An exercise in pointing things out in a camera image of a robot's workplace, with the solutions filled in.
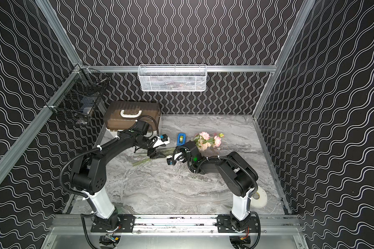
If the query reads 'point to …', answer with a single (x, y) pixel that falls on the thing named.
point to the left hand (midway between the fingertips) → (163, 146)
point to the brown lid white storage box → (121, 115)
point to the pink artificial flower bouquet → (203, 140)
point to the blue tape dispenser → (181, 139)
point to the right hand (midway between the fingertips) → (179, 142)
